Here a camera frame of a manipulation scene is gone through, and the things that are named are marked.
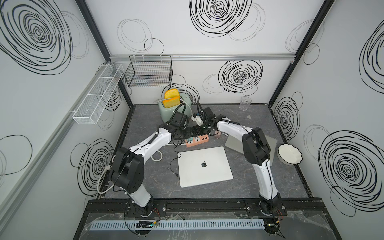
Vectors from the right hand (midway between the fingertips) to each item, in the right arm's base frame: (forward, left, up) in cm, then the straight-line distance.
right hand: (194, 134), depth 96 cm
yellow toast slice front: (+13, +15, +16) cm, 26 cm away
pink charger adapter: (+1, -16, -3) cm, 16 cm away
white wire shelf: (-7, +50, +29) cm, 58 cm away
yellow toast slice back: (+21, +16, +16) cm, 31 cm away
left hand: (-4, +3, +7) cm, 9 cm away
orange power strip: (-3, -2, -2) cm, 4 cm away
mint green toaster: (+10, +19, +9) cm, 23 cm away
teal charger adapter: (-4, +3, -2) cm, 5 cm away
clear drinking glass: (+31, -39, -2) cm, 50 cm away
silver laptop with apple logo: (-20, -6, -4) cm, 21 cm away
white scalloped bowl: (-11, -58, -4) cm, 59 cm away
